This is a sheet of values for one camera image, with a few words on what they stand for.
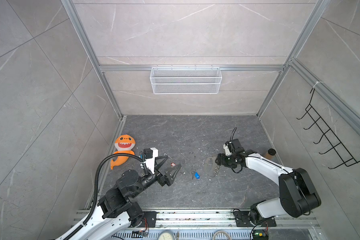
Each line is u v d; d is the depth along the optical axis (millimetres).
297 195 429
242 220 729
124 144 927
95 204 459
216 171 897
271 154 877
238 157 654
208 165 927
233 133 1139
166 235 660
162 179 529
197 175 881
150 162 528
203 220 746
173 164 927
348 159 585
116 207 459
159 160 627
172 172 530
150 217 730
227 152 764
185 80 1009
